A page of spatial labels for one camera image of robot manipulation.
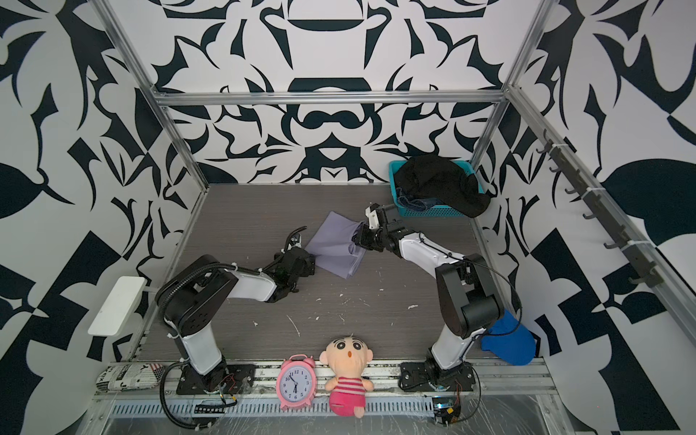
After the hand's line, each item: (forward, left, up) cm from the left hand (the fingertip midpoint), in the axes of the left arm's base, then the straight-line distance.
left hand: (298, 250), depth 97 cm
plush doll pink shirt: (-36, -16, +6) cm, 40 cm away
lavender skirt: (-3, -12, +7) cm, 14 cm away
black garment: (+30, -58, +3) cm, 65 cm away
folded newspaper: (-37, +41, +1) cm, 55 cm away
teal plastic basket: (+8, -52, +10) cm, 53 cm away
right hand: (0, -19, +9) cm, 21 cm away
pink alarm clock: (-40, -3, +1) cm, 40 cm away
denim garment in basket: (+12, -43, +9) cm, 46 cm away
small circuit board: (-47, -41, -4) cm, 62 cm away
